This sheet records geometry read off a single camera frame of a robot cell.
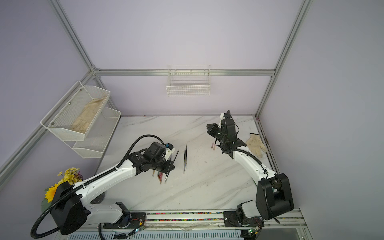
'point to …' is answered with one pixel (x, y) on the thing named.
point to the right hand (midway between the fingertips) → (208, 127)
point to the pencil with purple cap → (184, 161)
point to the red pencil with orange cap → (160, 177)
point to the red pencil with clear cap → (159, 176)
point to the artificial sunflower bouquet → (72, 175)
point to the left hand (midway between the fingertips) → (172, 169)
